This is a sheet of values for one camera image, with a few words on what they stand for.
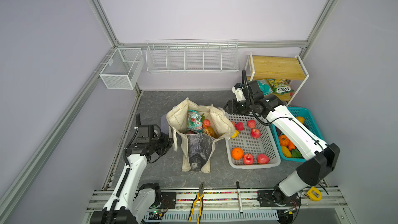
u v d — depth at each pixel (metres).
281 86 0.97
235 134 0.92
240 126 0.94
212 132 0.89
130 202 0.42
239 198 0.74
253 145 0.91
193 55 0.97
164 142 0.71
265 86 0.96
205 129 0.79
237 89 0.70
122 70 1.01
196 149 0.76
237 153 0.83
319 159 0.41
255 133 0.91
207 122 0.94
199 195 0.75
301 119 0.96
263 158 0.81
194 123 0.86
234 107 0.68
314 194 0.74
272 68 0.87
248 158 0.81
